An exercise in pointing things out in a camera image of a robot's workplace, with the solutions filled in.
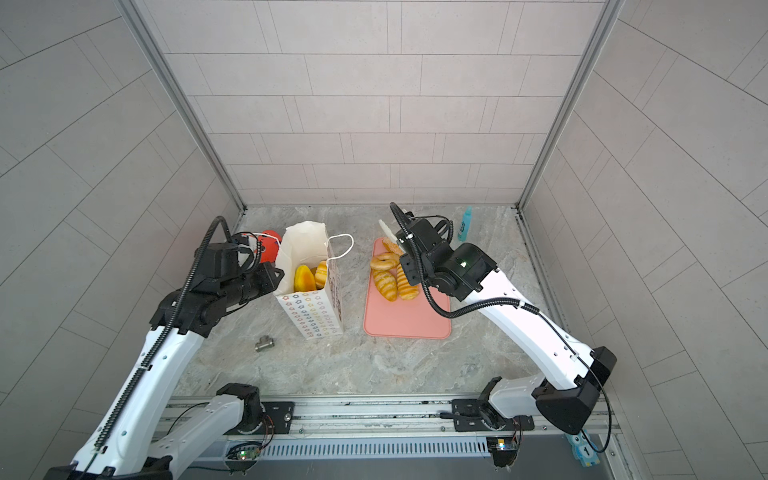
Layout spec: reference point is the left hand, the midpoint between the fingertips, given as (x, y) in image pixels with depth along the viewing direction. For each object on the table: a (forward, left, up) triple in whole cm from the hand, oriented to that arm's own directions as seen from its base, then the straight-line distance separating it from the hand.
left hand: (292, 268), depth 72 cm
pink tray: (-3, -26, -23) cm, 35 cm away
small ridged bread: (+7, -22, -20) cm, 30 cm away
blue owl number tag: (-34, -67, -21) cm, 78 cm away
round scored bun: (+20, -24, -19) cm, 36 cm away
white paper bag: (-8, -5, -8) cm, 12 cm away
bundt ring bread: (+5, -4, -11) cm, 12 cm away
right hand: (+1, -29, +2) cm, 29 cm away
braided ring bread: (+15, -21, -19) cm, 32 cm away
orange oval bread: (+2, 0, -10) cm, 11 cm away
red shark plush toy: (+6, +6, +3) cm, 9 cm away
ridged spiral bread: (+5, -28, -21) cm, 35 cm away
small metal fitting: (-11, +11, -21) cm, 26 cm away
